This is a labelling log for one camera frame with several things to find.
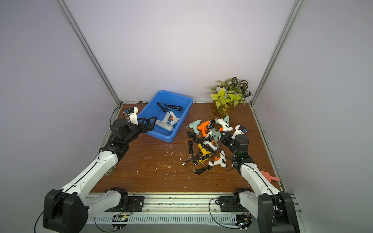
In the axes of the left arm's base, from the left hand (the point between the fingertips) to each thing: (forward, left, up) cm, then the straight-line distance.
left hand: (152, 117), depth 77 cm
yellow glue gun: (-12, -30, -23) cm, 40 cm away
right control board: (-43, -48, -28) cm, 70 cm away
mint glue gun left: (+13, -23, -24) cm, 36 cm away
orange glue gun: (+11, -29, -24) cm, 39 cm away
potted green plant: (+29, -49, -6) cm, 58 cm away
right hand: (-1, -40, -9) cm, 41 cm away
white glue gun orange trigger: (+17, -9, -23) cm, 30 cm away
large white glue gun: (+18, -5, -24) cm, 30 cm away
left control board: (-44, +14, -30) cm, 55 cm away
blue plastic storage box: (+25, +10, -21) cm, 34 cm away
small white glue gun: (-14, -39, -24) cm, 48 cm away
